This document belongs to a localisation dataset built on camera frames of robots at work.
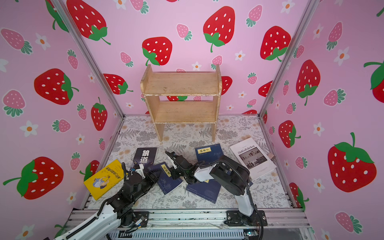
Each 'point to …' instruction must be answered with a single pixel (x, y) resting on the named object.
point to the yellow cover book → (102, 182)
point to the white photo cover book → (250, 155)
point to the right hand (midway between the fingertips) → (168, 170)
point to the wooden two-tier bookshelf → (182, 98)
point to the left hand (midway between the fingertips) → (161, 172)
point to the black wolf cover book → (146, 156)
